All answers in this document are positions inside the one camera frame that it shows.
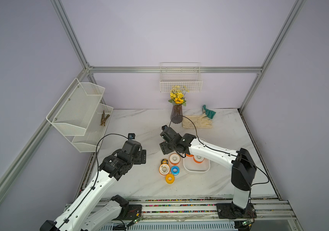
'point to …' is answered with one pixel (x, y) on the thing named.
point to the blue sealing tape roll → (175, 170)
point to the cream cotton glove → (196, 121)
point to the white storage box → (190, 165)
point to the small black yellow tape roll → (164, 161)
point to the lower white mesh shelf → (94, 132)
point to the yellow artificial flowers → (177, 93)
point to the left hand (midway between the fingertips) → (133, 155)
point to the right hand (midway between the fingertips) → (168, 146)
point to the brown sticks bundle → (103, 118)
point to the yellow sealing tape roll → (170, 178)
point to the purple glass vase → (176, 113)
